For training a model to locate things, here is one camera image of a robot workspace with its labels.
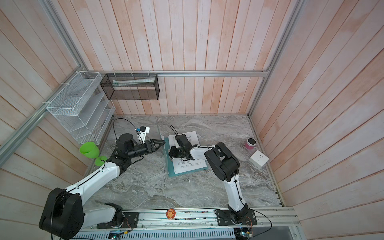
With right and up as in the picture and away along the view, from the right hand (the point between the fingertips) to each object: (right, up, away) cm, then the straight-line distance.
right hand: (168, 153), depth 98 cm
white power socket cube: (+57, -2, -6) cm, 57 cm away
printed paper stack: (+9, -7, -5) cm, 12 cm away
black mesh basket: (-28, +47, +6) cm, 55 cm away
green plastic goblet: (-42, +5, -16) cm, 45 cm away
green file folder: (+1, -5, -5) cm, 7 cm away
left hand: (0, +8, -20) cm, 22 cm away
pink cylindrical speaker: (+55, +7, 0) cm, 55 cm away
